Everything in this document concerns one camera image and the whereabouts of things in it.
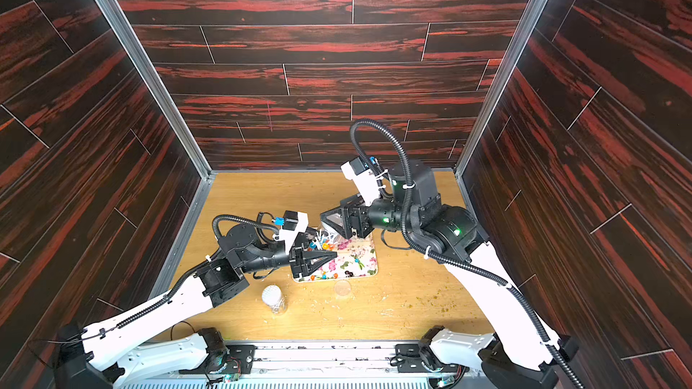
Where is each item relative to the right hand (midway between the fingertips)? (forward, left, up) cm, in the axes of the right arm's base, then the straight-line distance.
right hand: (339, 204), depth 58 cm
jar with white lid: (-10, +19, -30) cm, 37 cm away
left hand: (-7, +1, -8) cm, 10 cm away
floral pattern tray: (+7, -4, -40) cm, 41 cm away
